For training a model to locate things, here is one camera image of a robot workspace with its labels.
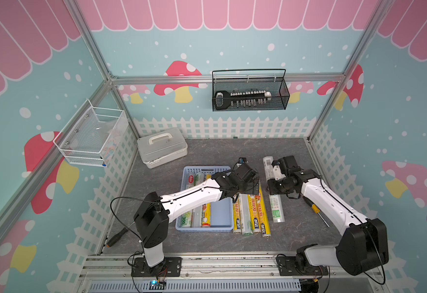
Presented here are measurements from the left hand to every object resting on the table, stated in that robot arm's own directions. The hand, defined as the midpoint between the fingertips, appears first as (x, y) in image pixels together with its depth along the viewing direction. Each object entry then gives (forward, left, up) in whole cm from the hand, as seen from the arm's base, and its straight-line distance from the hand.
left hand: (248, 187), depth 81 cm
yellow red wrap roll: (-8, +4, -12) cm, 15 cm away
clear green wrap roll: (-8, +1, -12) cm, 14 cm away
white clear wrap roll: (-5, -12, -2) cm, 13 cm away
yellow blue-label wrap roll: (-7, -8, -12) cm, 16 cm away
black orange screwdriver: (-19, +58, -13) cm, 62 cm away
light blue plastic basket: (-8, +13, -14) cm, 21 cm away
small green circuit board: (-35, +37, -18) cm, 55 cm away
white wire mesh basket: (+17, +70, +14) cm, 73 cm away
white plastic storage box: (+26, +45, -3) cm, 52 cm away
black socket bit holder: (+38, +12, +20) cm, 44 cm away
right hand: (+2, -11, -4) cm, 12 cm away
